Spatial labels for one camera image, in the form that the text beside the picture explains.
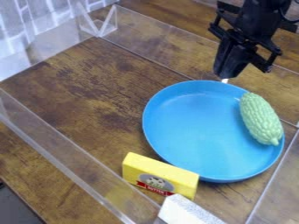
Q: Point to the yellow butter box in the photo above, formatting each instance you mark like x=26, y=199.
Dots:
x=158, y=176

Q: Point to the clear acrylic enclosure wall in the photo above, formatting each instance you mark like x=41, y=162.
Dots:
x=71, y=114

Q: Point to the blue round plate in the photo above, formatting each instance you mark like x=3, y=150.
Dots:
x=194, y=128

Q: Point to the green bumpy gourd toy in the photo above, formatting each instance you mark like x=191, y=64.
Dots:
x=261, y=119

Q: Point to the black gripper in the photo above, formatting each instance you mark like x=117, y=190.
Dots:
x=241, y=49

